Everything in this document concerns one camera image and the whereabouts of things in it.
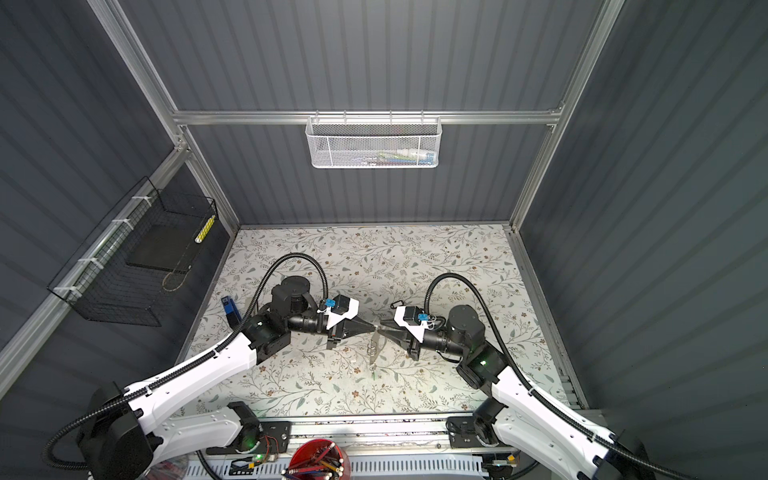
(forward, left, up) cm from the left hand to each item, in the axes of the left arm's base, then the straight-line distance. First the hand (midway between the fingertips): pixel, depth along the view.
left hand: (375, 325), depth 67 cm
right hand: (-1, -2, -1) cm, 2 cm away
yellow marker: (+31, +47, +3) cm, 56 cm away
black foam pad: (+25, +56, +2) cm, 62 cm away
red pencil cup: (-23, +13, -16) cm, 31 cm away
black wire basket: (+17, +60, +3) cm, 62 cm away
